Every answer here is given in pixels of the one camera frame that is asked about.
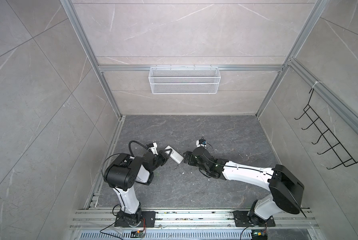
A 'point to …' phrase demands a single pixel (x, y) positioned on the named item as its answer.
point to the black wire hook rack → (346, 159)
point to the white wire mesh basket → (184, 80)
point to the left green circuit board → (137, 234)
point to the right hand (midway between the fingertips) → (187, 154)
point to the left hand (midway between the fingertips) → (172, 147)
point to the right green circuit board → (259, 234)
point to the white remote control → (174, 155)
